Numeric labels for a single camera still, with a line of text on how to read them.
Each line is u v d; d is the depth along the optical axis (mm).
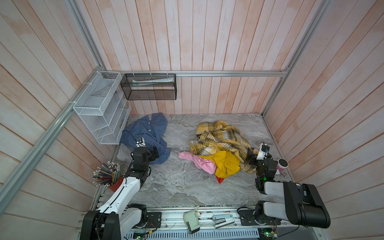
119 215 418
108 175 776
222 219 721
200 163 868
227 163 873
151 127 1071
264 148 730
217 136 928
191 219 703
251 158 797
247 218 731
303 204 441
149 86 1040
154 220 729
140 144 725
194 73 1010
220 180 857
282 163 880
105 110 681
